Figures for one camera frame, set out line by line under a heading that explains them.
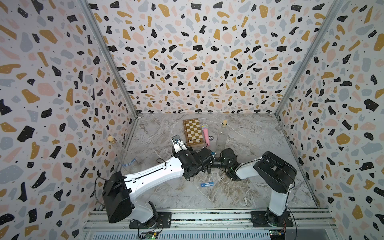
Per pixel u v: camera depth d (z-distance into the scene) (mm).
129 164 791
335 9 716
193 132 1067
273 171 510
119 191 393
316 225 752
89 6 699
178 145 605
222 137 890
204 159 588
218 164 751
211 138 1065
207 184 856
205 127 1097
